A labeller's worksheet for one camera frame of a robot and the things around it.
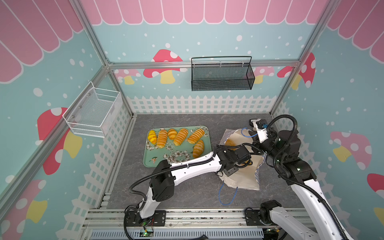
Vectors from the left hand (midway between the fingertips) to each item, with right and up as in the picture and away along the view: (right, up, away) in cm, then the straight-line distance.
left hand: (225, 166), depth 79 cm
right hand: (+10, +19, -11) cm, 24 cm away
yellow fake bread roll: (-46, +14, +24) cm, 54 cm away
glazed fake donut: (+6, +11, +13) cm, 18 cm away
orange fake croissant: (-39, +13, +23) cm, 47 cm away
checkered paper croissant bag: (+12, -6, +1) cm, 14 cm away
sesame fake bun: (+8, +5, -14) cm, 17 cm away
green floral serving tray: (-20, +20, +30) cm, 41 cm away
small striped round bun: (-32, +16, +24) cm, 43 cm away
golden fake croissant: (-14, +7, +15) cm, 22 cm away
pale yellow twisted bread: (-16, +15, +23) cm, 32 cm away
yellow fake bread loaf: (-26, +15, +24) cm, 38 cm away
